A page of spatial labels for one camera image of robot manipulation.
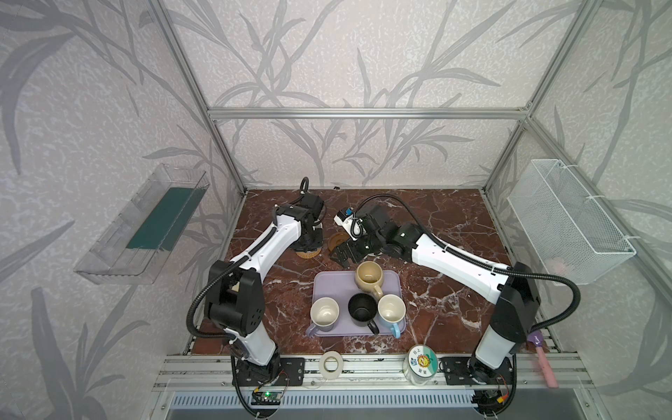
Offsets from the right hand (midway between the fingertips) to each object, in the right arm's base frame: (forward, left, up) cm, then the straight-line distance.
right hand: (338, 247), depth 78 cm
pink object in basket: (-7, -62, 0) cm, 62 cm away
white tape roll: (-30, +2, -20) cm, 36 cm away
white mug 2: (-14, +5, -18) cm, 23 cm away
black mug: (-12, -7, -19) cm, 24 cm away
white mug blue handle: (-12, -17, -19) cm, 28 cm away
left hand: (+6, +9, -8) cm, 14 cm away
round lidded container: (-29, -22, -12) cm, 38 cm away
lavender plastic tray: (-14, 0, -11) cm, 18 cm away
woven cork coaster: (+9, +13, -20) cm, 25 cm away
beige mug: (-1, -10, -19) cm, 21 cm away
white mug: (+5, +6, +4) cm, 9 cm away
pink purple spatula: (-22, -59, -18) cm, 66 cm away
